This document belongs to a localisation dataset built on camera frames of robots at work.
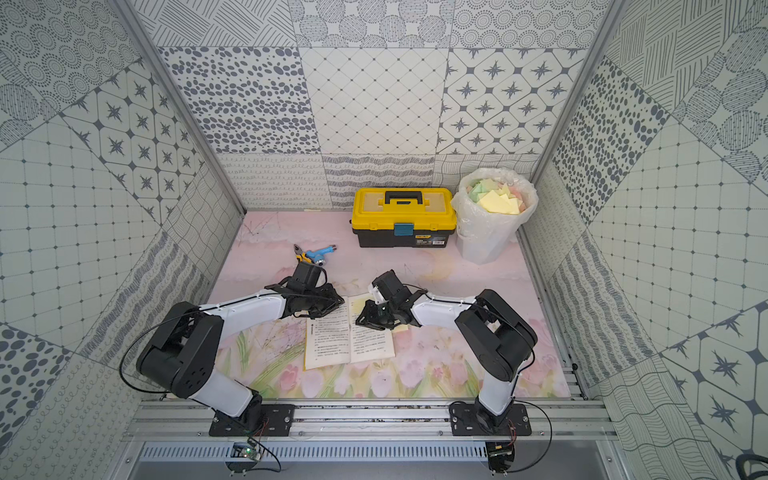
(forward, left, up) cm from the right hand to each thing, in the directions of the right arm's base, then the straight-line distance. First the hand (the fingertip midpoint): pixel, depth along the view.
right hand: (360, 324), depth 87 cm
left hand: (+9, +6, +1) cm, 11 cm away
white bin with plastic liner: (+21, -37, +15) cm, 45 cm away
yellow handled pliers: (+26, +24, -1) cm, 36 cm away
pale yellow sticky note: (+7, +2, -2) cm, 8 cm away
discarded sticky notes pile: (+29, -40, +24) cm, 55 cm away
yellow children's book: (-4, +7, -2) cm, 8 cm away
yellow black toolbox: (+33, -13, +12) cm, 37 cm away
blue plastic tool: (+25, +17, -1) cm, 31 cm away
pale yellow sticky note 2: (-6, -12, +12) cm, 18 cm away
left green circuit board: (-32, +25, -5) cm, 41 cm away
